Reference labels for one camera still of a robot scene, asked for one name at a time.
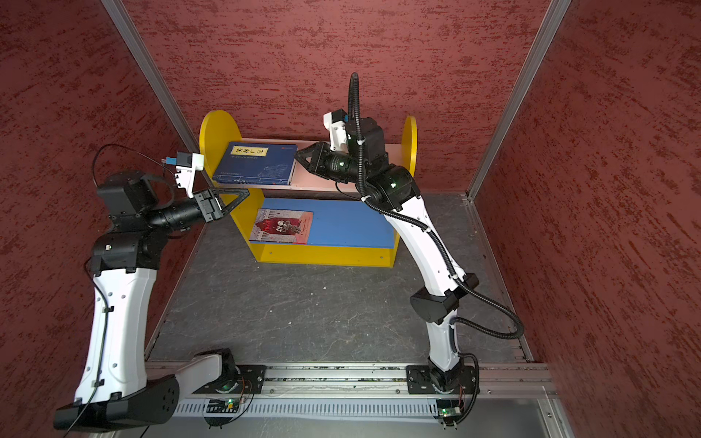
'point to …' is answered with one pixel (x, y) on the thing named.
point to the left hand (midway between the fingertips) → (247, 201)
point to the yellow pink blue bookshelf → (346, 232)
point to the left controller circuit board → (223, 406)
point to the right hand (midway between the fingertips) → (295, 161)
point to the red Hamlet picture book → (282, 225)
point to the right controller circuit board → (449, 411)
